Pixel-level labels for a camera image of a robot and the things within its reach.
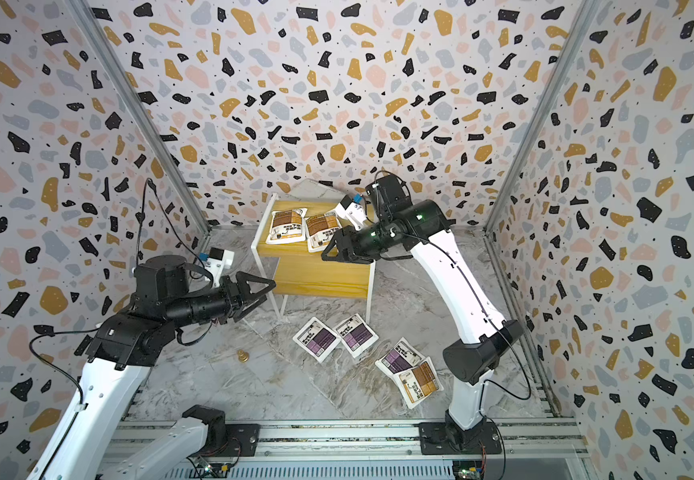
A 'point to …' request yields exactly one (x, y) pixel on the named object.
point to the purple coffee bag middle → (356, 335)
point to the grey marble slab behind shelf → (314, 191)
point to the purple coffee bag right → (404, 356)
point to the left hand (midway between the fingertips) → (271, 290)
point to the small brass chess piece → (243, 356)
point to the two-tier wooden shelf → (288, 243)
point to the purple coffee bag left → (318, 339)
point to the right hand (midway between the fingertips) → (329, 259)
